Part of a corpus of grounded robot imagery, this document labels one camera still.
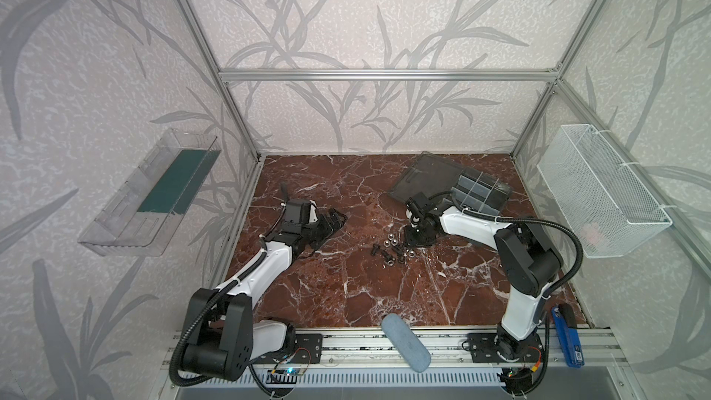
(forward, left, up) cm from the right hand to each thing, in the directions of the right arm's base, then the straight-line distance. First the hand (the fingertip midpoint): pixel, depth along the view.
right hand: (407, 235), depth 94 cm
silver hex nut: (-2, +5, 0) cm, 5 cm away
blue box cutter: (-32, -41, +2) cm, 52 cm away
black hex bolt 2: (-7, +7, -1) cm, 10 cm away
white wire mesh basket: (-10, -42, +32) cm, 54 cm away
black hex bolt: (-5, +11, 0) cm, 12 cm away
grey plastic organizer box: (+20, -25, 0) cm, 32 cm away
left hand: (+1, +21, +11) cm, 24 cm away
